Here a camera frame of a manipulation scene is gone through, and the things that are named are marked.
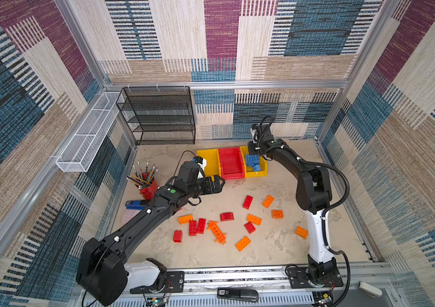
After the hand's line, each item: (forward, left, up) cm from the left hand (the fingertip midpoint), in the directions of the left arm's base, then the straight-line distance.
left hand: (217, 182), depth 79 cm
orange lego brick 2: (-6, -27, -19) cm, 34 cm away
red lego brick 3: (-15, +18, -19) cm, 30 cm away
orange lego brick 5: (-8, +15, -17) cm, 24 cm away
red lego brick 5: (-11, +8, -19) cm, 23 cm away
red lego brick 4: (-12, +11, -17) cm, 24 cm away
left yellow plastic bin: (+26, +3, -15) cm, 30 cm away
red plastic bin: (+22, -7, -15) cm, 28 cm away
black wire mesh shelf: (+47, +33, -1) cm, 58 cm away
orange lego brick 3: (-8, -16, -19) cm, 26 cm away
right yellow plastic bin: (+16, -21, -14) cm, 30 cm away
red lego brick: (0, -14, -18) cm, 23 cm away
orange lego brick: (+1, -24, -19) cm, 30 cm away
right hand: (+27, -20, -8) cm, 35 cm away
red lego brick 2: (-12, -14, -18) cm, 26 cm away
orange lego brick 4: (-19, -10, -19) cm, 28 cm away
